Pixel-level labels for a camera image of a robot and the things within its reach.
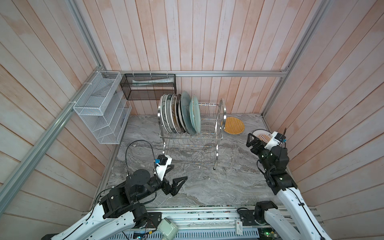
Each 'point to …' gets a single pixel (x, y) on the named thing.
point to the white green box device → (167, 230)
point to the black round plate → (179, 126)
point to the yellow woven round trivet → (233, 126)
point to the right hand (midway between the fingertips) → (255, 136)
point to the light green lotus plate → (195, 114)
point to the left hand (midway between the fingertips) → (179, 176)
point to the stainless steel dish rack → (201, 148)
